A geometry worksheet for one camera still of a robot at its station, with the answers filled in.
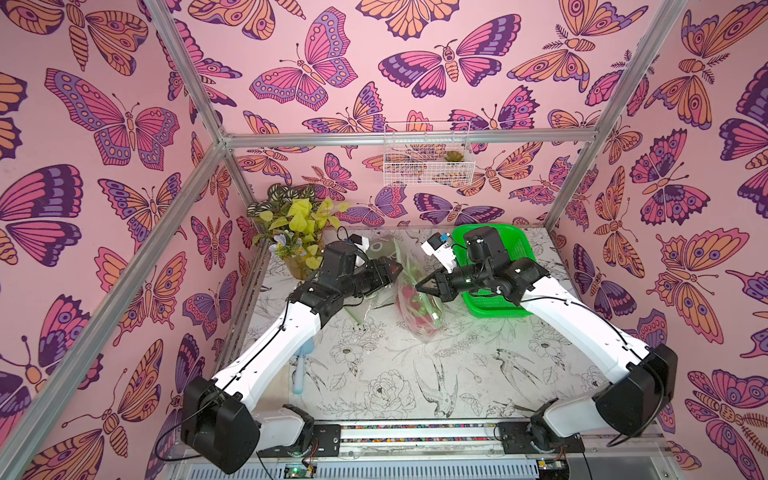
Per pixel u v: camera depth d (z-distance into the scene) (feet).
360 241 2.35
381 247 3.31
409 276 2.36
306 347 2.95
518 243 3.48
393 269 2.36
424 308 2.28
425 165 3.45
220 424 1.28
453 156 3.03
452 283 2.11
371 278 2.19
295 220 2.93
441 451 2.39
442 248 2.13
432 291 2.26
